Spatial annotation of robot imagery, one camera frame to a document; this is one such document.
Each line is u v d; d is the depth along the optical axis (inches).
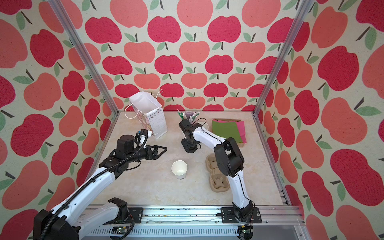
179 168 34.8
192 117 35.0
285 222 78.4
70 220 16.1
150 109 42.4
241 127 42.5
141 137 27.2
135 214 29.5
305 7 27.2
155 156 26.4
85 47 33.9
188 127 30.1
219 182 32.4
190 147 34.2
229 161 21.5
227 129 41.3
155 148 26.6
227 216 28.8
